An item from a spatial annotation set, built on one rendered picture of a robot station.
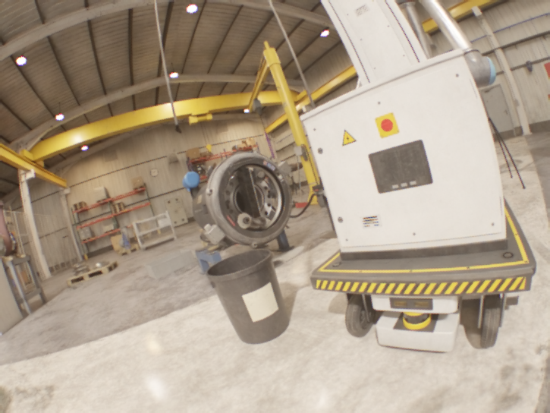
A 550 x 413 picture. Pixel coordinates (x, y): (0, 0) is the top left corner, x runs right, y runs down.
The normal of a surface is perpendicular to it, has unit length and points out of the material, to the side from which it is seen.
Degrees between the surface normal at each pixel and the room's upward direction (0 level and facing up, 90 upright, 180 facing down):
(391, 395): 0
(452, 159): 90
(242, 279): 93
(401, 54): 90
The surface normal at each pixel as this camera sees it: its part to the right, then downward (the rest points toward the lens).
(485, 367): -0.29, -0.95
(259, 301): 0.47, -0.01
